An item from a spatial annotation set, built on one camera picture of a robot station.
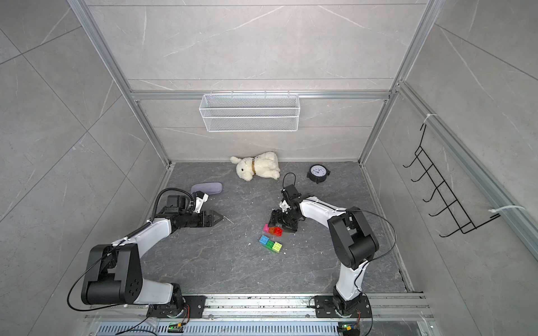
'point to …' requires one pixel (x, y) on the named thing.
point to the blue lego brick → (263, 239)
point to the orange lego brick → (272, 230)
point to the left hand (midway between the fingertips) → (216, 215)
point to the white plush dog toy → (265, 164)
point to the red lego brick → (278, 231)
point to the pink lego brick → (266, 229)
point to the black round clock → (318, 173)
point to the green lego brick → (270, 244)
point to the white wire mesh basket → (250, 113)
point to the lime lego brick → (277, 247)
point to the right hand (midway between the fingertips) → (276, 226)
